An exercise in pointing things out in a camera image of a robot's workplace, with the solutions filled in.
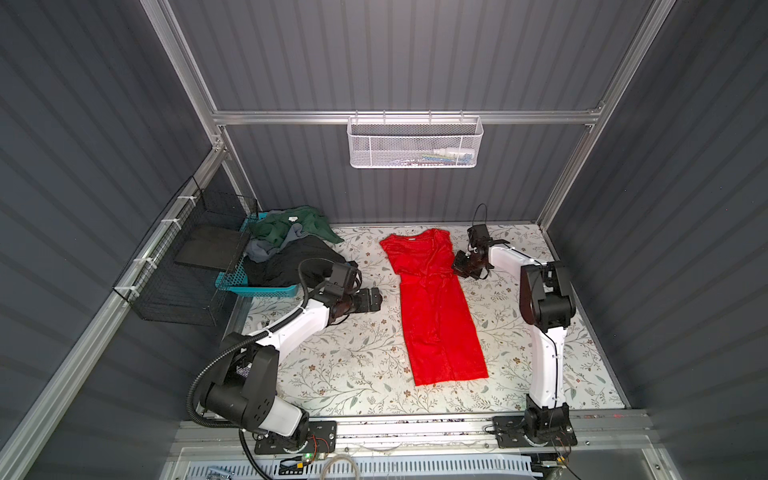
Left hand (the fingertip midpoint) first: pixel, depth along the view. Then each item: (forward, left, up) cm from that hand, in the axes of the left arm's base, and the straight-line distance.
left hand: (369, 299), depth 90 cm
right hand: (+15, -31, -7) cm, 35 cm away
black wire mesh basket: (-1, +47, +17) cm, 50 cm away
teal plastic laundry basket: (+13, +45, -4) cm, 47 cm away
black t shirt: (+13, +21, +4) cm, 25 cm away
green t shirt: (+23, +30, +10) cm, 39 cm away
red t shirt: (-12, -21, -8) cm, 26 cm away
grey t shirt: (+13, +33, +10) cm, 37 cm away
